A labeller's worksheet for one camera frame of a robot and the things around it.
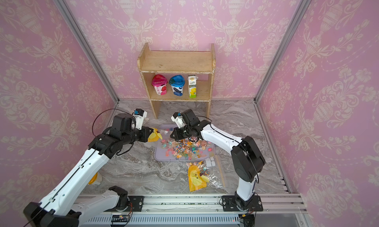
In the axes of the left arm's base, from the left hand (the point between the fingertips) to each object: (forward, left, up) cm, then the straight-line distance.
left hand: (153, 130), depth 74 cm
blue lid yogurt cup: (+29, -11, +8) cm, 32 cm away
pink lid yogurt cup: (+29, 0, +8) cm, 30 cm away
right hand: (+2, -9, -9) cm, 13 cm away
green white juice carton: (+26, -20, +8) cm, 34 cm away
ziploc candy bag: (-1, 0, -5) cm, 5 cm away
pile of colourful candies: (+1, -17, -22) cm, 28 cm away
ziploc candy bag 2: (-15, -28, -22) cm, 39 cm away
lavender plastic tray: (-1, 0, -23) cm, 23 cm away
